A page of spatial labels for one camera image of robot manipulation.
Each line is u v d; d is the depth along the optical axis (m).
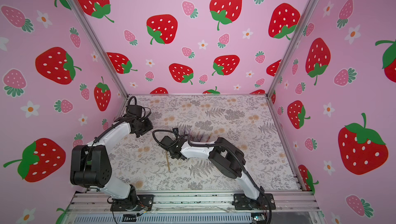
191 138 0.96
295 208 0.73
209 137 0.98
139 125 0.70
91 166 0.45
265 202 0.67
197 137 0.97
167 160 0.88
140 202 0.73
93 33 0.86
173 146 0.69
